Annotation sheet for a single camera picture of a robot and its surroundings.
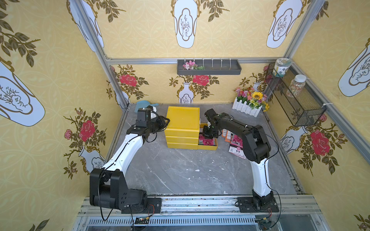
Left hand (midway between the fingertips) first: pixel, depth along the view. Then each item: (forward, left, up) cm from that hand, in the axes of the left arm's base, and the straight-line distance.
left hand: (163, 121), depth 85 cm
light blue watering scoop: (+34, +21, -20) cm, 45 cm away
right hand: (+1, -28, -17) cm, 33 cm away
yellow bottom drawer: (-9, -26, -16) cm, 32 cm away
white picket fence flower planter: (+22, -61, -14) cm, 66 cm away
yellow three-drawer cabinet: (-7, -12, +1) cm, 14 cm away
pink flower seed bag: (-4, -26, -18) cm, 32 cm away
